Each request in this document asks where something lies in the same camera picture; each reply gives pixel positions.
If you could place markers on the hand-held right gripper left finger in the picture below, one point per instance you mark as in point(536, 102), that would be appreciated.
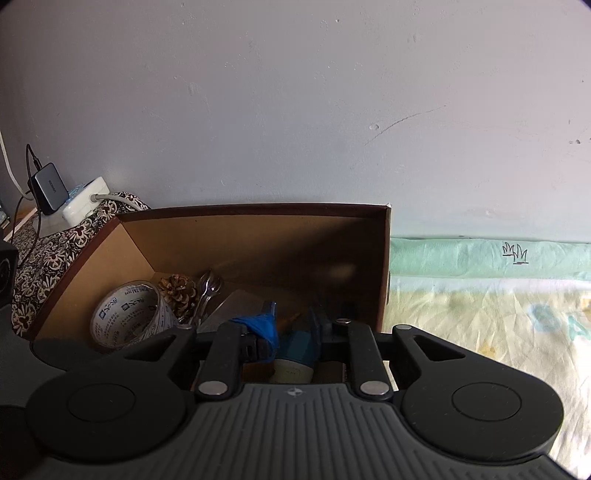
point(265, 330)

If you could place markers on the pine cone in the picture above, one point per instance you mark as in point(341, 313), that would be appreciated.
point(178, 288)

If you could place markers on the white glue bottle blue cap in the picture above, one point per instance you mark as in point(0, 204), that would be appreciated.
point(295, 350)

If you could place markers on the pale yellow green-edged bed sheet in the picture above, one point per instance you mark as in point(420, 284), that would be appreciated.
point(485, 314)

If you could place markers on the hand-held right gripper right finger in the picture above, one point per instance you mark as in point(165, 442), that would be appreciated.
point(317, 330)

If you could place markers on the floral patterned cloth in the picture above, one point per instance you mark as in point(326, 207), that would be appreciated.
point(51, 258)

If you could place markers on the brown cardboard box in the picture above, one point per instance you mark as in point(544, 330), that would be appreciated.
point(254, 244)

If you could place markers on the white power strip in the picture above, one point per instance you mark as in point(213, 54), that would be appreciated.
point(85, 203)

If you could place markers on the printed tape roll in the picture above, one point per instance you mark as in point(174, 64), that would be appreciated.
point(115, 318)

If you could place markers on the black charger adapter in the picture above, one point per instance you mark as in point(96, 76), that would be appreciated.
point(48, 187)

